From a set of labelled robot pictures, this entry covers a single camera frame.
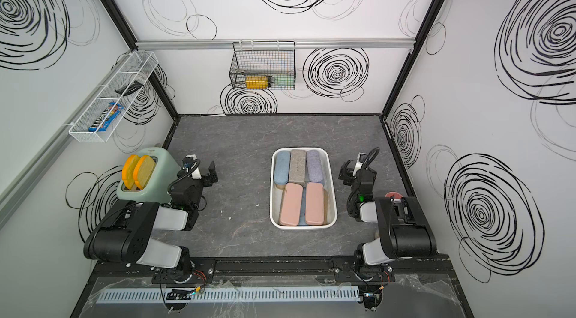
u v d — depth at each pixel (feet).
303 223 2.64
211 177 2.71
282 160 3.07
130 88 2.55
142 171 2.47
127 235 1.44
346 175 2.64
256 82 2.86
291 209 2.67
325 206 2.71
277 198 2.97
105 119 2.19
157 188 2.59
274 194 2.83
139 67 3.02
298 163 3.05
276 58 3.16
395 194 2.65
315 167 2.99
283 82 2.86
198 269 2.41
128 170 2.41
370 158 2.59
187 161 2.47
